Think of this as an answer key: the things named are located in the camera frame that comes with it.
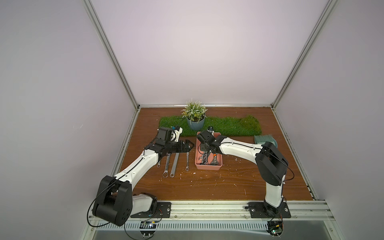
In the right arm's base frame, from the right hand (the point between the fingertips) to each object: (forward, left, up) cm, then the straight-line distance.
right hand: (204, 142), depth 92 cm
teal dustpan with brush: (+7, -38, -6) cm, 39 cm away
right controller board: (-42, -34, -8) cm, 54 cm away
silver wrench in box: (-13, +28, -6) cm, 32 cm away
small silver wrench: (-14, +10, -6) cm, 19 cm away
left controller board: (-44, +28, -9) cm, 53 cm away
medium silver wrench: (-18, +23, -5) cm, 30 cm away
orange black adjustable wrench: (-8, -6, -5) cm, 12 cm away
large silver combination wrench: (-18, +19, -5) cm, 26 cm away
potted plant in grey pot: (+16, +7, +11) cm, 21 cm away
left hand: (-6, +9, +7) cm, 13 cm away
